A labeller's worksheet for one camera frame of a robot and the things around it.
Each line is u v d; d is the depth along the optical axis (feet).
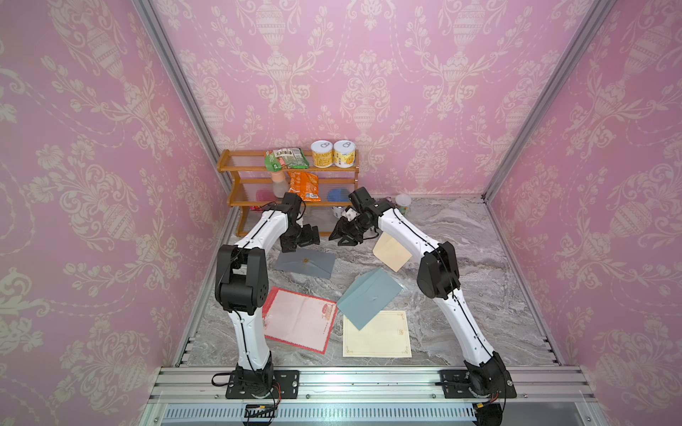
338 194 3.50
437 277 2.06
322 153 2.86
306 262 3.28
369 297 3.01
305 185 3.28
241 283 1.71
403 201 3.69
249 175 3.79
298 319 2.85
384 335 2.74
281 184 3.17
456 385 2.40
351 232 2.87
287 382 2.45
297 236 2.72
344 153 2.86
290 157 2.93
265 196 3.43
